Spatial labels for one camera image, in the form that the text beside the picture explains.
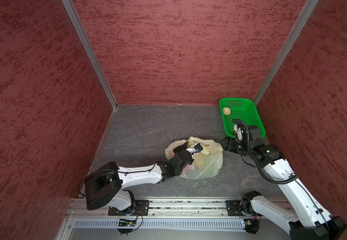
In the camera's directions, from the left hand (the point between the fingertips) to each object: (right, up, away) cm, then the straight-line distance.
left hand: (187, 145), depth 81 cm
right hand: (+19, +1, -5) cm, 20 cm away
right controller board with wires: (+32, -38, -10) cm, 50 cm away
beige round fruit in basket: (+32, +21, +30) cm, 49 cm away
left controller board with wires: (-31, -39, -8) cm, 50 cm away
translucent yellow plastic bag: (+11, -10, +1) cm, 15 cm away
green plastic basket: (+47, +23, +36) cm, 63 cm away
